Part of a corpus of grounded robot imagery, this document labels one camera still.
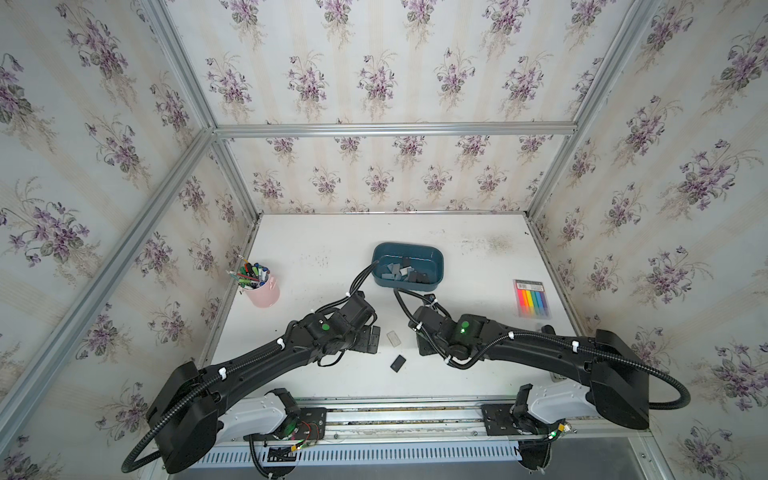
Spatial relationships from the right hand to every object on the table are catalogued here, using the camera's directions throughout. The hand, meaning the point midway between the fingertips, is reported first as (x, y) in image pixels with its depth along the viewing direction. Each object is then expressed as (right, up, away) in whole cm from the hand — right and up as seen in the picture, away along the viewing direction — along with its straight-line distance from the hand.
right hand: (427, 341), depth 82 cm
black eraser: (-8, -7, +2) cm, 10 cm away
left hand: (-17, +2, -1) cm, 17 cm away
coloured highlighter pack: (+36, +9, +14) cm, 39 cm away
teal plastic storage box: (-2, +19, +20) cm, 28 cm away
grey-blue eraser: (-8, +17, +19) cm, 26 cm away
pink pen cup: (-48, +14, +5) cm, 51 cm away
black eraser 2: (-1, +16, +17) cm, 23 cm away
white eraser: (-9, -1, +6) cm, 11 cm away
